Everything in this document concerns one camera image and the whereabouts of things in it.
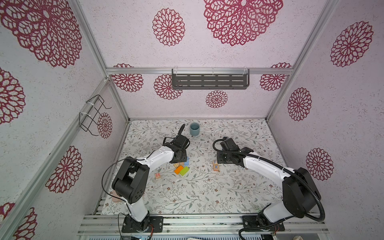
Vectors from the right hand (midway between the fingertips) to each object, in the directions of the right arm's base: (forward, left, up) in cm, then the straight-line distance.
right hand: (220, 155), depth 89 cm
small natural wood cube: (-3, +27, -8) cm, 28 cm away
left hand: (-1, +24, -5) cm, 25 cm away
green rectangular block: (-7, +22, -9) cm, 25 cm away
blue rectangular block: (-2, +20, -8) cm, 22 cm away
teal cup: (+23, +16, -3) cm, 28 cm away
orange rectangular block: (-6, +25, -8) cm, 27 cm away
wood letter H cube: (-11, +38, -7) cm, 40 cm away
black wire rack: (+1, +68, +27) cm, 74 cm away
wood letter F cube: (-3, +2, -7) cm, 8 cm away
